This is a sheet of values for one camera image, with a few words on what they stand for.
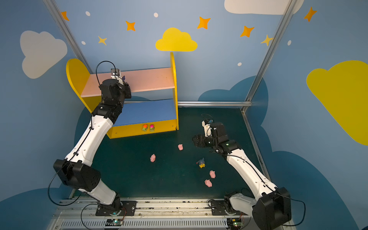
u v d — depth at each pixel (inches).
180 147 38.3
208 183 32.3
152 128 41.2
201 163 34.0
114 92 21.5
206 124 28.3
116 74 23.4
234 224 28.0
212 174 33.3
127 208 29.5
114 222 27.8
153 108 41.5
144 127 41.1
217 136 23.7
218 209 29.4
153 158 35.9
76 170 16.7
